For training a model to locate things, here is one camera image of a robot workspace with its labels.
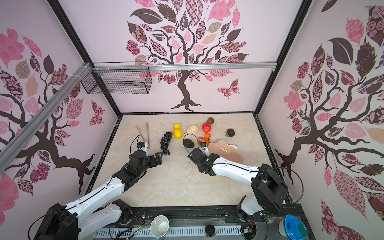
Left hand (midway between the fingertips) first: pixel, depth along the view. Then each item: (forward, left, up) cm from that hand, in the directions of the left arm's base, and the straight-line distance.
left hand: (156, 156), depth 85 cm
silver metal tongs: (+1, +3, +12) cm, 12 cm away
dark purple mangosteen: (+22, -48, -5) cm, 53 cm away
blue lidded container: (-35, -65, +2) cm, 74 cm away
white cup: (-33, -5, -8) cm, 35 cm away
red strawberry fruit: (+14, -26, -4) cm, 30 cm away
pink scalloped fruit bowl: (+6, -44, -6) cm, 45 cm away
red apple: (+25, -31, -4) cm, 40 cm away
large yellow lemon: (+21, -11, -5) cm, 24 cm away
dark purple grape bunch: (+13, -2, -5) cm, 14 cm away
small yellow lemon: (+28, -9, -5) cm, 30 cm away
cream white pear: (+24, -21, -4) cm, 32 cm away
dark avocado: (+12, -18, -5) cm, 22 cm away
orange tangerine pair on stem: (+19, -31, -7) cm, 38 cm away
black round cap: (-36, -29, +2) cm, 46 cm away
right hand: (-1, -29, -2) cm, 29 cm away
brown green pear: (+34, -34, -6) cm, 48 cm away
